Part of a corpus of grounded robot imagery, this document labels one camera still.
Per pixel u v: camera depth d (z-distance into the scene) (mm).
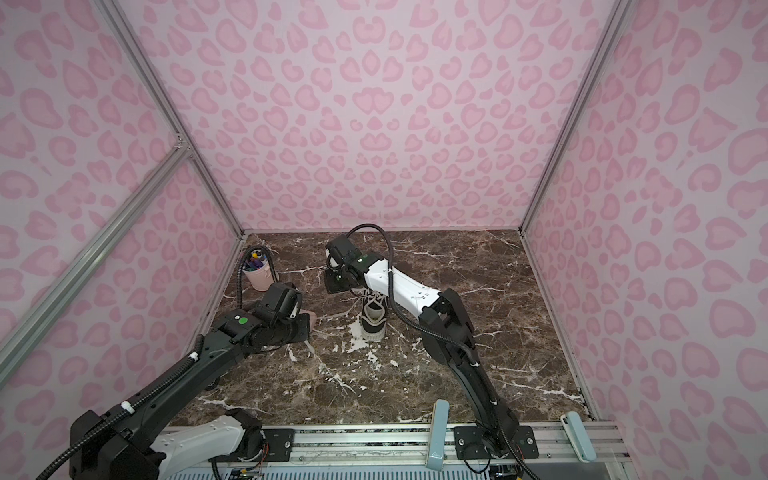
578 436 713
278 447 728
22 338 511
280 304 611
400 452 727
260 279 865
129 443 386
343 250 726
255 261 944
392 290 587
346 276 698
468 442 734
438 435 708
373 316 886
